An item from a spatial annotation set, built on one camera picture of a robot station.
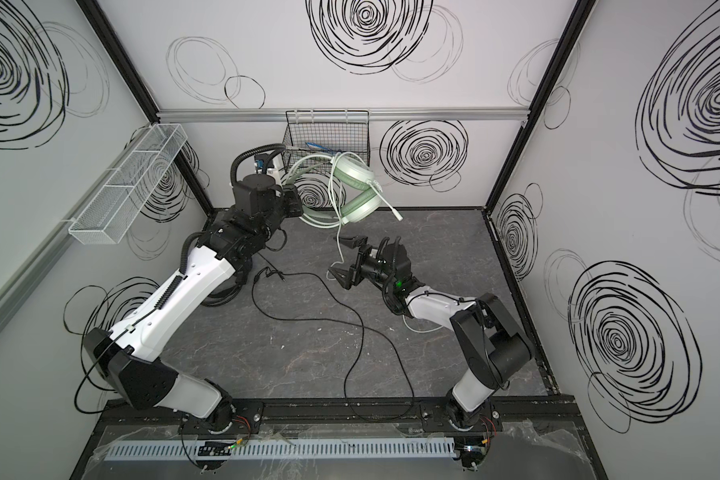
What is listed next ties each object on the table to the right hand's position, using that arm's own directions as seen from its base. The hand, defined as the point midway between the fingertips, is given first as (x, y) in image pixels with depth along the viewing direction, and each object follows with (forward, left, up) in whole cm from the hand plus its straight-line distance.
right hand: (326, 252), depth 75 cm
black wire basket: (+42, -3, +9) cm, 43 cm away
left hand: (+10, +7, +14) cm, 18 cm away
